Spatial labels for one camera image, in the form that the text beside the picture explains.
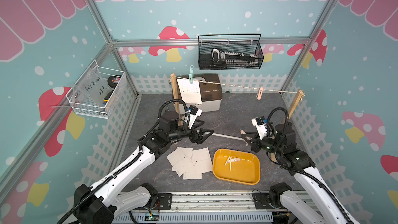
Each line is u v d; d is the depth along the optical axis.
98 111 0.67
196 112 0.61
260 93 0.62
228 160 0.86
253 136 0.65
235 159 0.85
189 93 0.71
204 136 0.64
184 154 0.89
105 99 0.65
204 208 0.73
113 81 0.81
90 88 0.67
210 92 0.94
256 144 0.62
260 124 0.62
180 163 0.87
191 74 0.62
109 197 0.40
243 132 0.71
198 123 0.72
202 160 0.89
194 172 0.83
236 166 0.85
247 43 0.92
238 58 0.89
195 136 0.60
